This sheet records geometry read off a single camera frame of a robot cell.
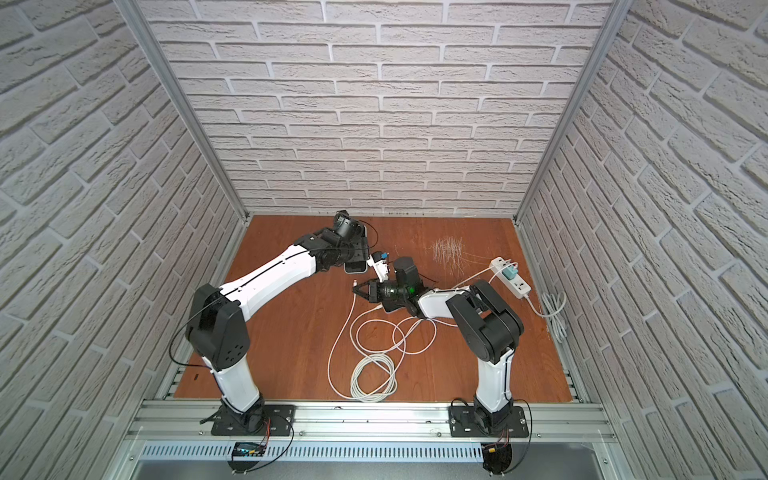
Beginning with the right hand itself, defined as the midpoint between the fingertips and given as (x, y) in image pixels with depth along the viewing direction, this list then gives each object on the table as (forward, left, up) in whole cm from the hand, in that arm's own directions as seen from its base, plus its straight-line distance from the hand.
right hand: (346, 297), depth 85 cm
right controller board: (-40, -37, -12) cm, 55 cm away
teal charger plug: (+8, -52, -4) cm, 53 cm away
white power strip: (+5, -55, -8) cm, 56 cm away
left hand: (+15, -4, +8) cm, 17 cm away
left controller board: (-34, +24, -12) cm, 44 cm away
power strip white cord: (0, -68, -13) cm, 69 cm away
